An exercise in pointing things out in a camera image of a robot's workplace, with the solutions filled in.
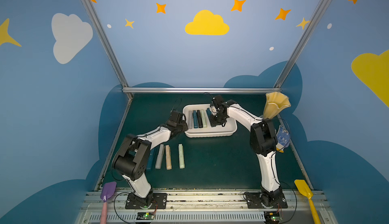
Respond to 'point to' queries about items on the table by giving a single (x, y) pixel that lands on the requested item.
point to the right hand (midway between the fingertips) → (214, 122)
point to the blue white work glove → (283, 139)
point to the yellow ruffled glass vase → (276, 102)
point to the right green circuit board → (272, 217)
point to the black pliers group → (199, 119)
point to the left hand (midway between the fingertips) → (188, 124)
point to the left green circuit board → (145, 216)
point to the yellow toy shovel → (304, 189)
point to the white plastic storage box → (227, 129)
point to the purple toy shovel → (108, 189)
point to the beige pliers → (168, 160)
